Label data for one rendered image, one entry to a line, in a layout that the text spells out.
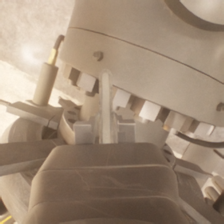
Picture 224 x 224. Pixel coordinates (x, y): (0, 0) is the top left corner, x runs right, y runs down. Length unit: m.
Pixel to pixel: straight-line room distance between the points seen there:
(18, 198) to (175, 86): 0.38
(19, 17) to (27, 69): 0.36
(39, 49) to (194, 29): 1.15
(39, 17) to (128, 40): 1.10
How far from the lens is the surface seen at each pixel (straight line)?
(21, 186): 0.40
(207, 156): 1.53
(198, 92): 0.34
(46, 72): 0.79
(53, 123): 0.61
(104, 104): 0.16
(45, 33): 1.33
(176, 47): 0.31
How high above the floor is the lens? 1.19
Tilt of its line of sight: 76 degrees down
